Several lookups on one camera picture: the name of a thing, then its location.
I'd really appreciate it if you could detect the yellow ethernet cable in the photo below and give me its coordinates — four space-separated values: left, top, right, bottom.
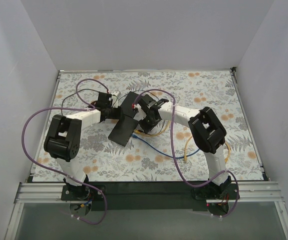
183 135 232 164
135 119 170 137

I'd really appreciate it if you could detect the black network switch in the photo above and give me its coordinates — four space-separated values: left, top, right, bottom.
121 91 146 121
108 116 138 147

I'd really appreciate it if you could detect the blue ethernet cable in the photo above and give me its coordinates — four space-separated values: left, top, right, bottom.
131 133 200 161

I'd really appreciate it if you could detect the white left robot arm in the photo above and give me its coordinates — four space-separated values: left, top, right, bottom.
44 106 124 200

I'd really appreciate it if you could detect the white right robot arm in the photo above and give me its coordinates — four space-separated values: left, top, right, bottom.
133 101 231 192

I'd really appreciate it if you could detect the floral patterned table mat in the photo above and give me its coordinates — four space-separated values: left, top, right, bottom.
30 70 264 183

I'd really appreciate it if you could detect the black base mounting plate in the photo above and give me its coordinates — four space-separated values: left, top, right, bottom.
61 181 239 215

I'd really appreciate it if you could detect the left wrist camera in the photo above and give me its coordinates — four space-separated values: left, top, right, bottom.
95 91 121 110

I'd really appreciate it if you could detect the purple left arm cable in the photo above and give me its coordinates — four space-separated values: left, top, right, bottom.
21 78 109 226

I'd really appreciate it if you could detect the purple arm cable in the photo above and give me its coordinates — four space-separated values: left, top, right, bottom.
21 78 109 226
132 88 240 217

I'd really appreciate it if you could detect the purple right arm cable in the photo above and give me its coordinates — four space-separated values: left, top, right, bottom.
132 88 240 217

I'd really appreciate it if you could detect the aluminium frame rail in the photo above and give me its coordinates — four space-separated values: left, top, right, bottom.
15 181 284 203

